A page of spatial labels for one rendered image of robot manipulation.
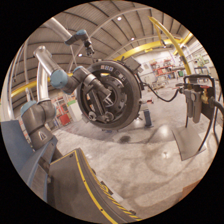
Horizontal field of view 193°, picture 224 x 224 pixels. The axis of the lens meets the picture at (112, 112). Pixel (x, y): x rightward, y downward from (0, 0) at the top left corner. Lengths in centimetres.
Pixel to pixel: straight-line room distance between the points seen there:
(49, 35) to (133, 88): 812
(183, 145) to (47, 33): 878
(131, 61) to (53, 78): 52
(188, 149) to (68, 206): 84
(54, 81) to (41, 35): 792
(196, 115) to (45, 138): 95
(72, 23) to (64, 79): 787
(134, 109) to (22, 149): 79
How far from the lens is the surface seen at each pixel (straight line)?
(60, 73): 36
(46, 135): 46
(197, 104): 57
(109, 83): 69
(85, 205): 34
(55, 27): 73
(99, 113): 66
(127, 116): 57
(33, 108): 49
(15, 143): 46
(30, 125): 47
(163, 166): 63
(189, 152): 73
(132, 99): 51
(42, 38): 829
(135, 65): 55
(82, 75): 47
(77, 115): 443
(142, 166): 64
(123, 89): 64
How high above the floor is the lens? 58
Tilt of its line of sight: 13 degrees down
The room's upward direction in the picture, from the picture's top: 23 degrees counter-clockwise
